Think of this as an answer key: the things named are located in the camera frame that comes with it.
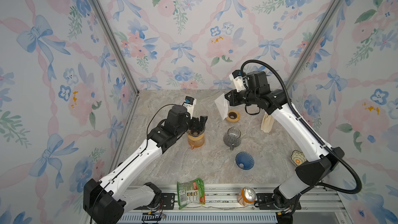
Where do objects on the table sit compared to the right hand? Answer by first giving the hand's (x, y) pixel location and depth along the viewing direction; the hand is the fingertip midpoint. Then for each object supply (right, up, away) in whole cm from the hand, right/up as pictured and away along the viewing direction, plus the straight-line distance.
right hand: (225, 94), depth 73 cm
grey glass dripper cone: (-14, -21, +14) cm, 29 cm away
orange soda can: (+9, -44, -7) cm, 45 cm away
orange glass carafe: (-14, -26, +15) cm, 33 cm away
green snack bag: (-16, -46, 0) cm, 49 cm away
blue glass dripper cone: (+12, -35, +11) cm, 39 cm away
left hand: (-12, -9, 0) cm, 15 cm away
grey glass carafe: (+9, -26, +24) cm, 36 cm away
